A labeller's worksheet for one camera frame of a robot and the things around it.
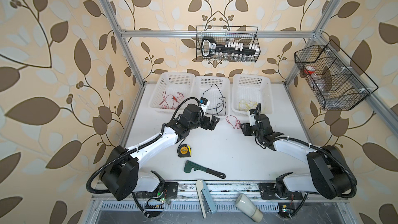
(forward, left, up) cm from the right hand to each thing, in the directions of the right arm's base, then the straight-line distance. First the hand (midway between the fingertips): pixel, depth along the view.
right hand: (243, 126), depth 91 cm
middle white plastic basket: (+29, +13, 0) cm, 32 cm away
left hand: (0, +19, +13) cm, 23 cm away
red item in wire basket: (+17, -33, +28) cm, 46 cm away
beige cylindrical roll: (-38, +7, -1) cm, 38 cm away
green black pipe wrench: (-20, +32, -4) cm, 38 cm away
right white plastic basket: (+34, -12, -5) cm, 36 cm away
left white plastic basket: (+37, +48, -5) cm, 61 cm away
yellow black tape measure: (-13, +34, -3) cm, 37 cm away
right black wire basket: (+6, -40, +29) cm, 50 cm away
